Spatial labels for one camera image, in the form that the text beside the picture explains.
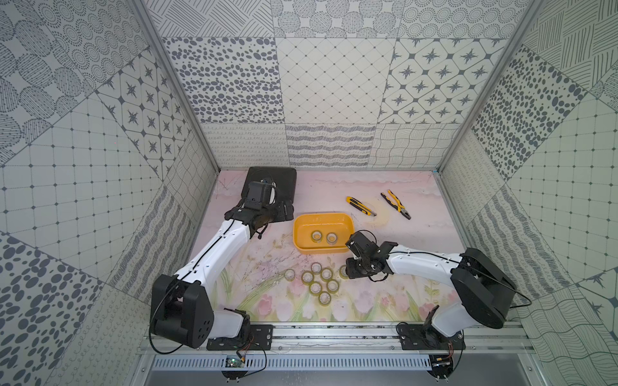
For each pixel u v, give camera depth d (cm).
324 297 82
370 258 66
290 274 88
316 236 96
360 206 107
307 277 86
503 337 76
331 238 95
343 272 85
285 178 115
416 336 74
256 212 62
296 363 70
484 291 44
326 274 87
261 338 73
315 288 84
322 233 96
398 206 107
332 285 85
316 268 88
